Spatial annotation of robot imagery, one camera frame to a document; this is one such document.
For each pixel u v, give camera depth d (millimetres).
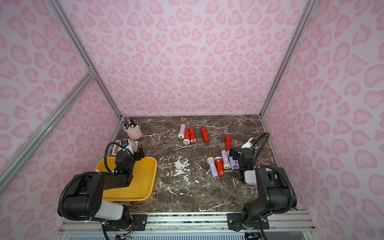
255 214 598
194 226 722
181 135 1042
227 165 901
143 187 825
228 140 1010
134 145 986
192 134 1040
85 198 437
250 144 798
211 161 911
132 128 982
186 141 1027
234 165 901
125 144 780
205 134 1060
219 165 903
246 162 707
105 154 639
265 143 656
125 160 706
